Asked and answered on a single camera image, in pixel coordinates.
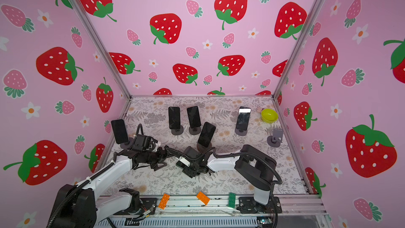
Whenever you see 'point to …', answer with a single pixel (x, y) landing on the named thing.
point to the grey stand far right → (275, 140)
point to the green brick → (232, 200)
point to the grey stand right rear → (240, 132)
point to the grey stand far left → (128, 146)
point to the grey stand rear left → (177, 132)
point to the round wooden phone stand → (202, 149)
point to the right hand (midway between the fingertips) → (186, 166)
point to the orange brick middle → (204, 199)
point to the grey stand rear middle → (194, 131)
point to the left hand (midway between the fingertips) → (172, 157)
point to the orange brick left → (163, 202)
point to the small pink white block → (259, 110)
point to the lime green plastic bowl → (269, 115)
